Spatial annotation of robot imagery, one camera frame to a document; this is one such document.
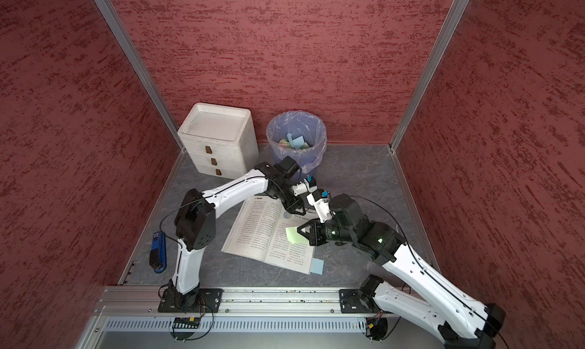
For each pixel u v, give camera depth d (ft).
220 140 2.94
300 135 3.39
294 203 2.49
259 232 2.80
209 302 2.40
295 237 2.16
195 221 1.67
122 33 2.60
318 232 1.87
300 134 3.39
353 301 2.41
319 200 1.97
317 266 2.67
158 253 2.65
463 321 1.27
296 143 3.32
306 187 2.60
